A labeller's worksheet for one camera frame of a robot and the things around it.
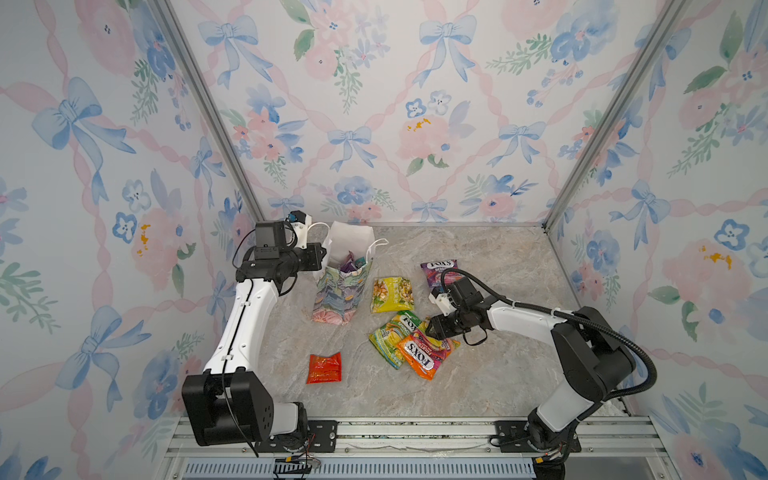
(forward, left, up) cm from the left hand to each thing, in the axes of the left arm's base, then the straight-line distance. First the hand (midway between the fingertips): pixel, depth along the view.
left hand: (325, 247), depth 80 cm
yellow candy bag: (0, -18, -23) cm, 29 cm away
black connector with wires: (-46, +6, -29) cm, 54 cm away
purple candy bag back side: (+3, -5, -11) cm, 12 cm away
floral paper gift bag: (-8, -5, -4) cm, 10 cm away
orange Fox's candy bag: (-21, -26, -22) cm, 40 cm away
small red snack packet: (-24, +1, -24) cm, 34 cm away
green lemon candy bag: (-16, -16, -23) cm, 32 cm away
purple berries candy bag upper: (+9, -33, -22) cm, 41 cm away
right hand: (-12, -31, -24) cm, 41 cm away
